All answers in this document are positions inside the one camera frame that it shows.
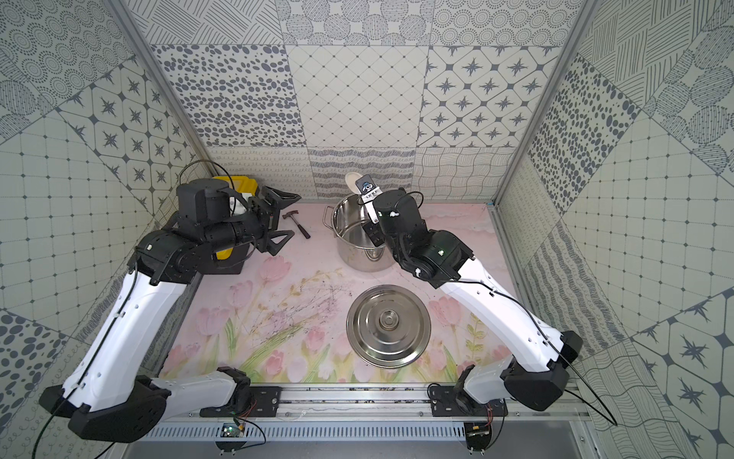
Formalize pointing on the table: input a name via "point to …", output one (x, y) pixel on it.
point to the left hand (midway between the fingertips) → (297, 202)
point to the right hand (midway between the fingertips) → (383, 208)
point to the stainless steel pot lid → (388, 326)
